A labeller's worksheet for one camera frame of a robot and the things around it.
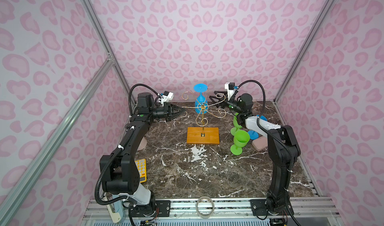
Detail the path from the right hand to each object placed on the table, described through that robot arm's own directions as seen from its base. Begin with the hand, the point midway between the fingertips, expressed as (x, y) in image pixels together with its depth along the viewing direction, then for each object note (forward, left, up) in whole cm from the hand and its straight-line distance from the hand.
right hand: (214, 94), depth 84 cm
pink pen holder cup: (-18, +44, -27) cm, 54 cm away
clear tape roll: (-52, +1, -27) cm, 59 cm away
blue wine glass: (-11, +7, +3) cm, 13 cm away
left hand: (-16, +15, +3) cm, 22 cm away
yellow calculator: (-31, +41, -27) cm, 59 cm away
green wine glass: (-18, -16, -18) cm, 30 cm away
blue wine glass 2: (-18, -22, -13) cm, 31 cm away
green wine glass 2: (-16, -11, -6) cm, 21 cm away
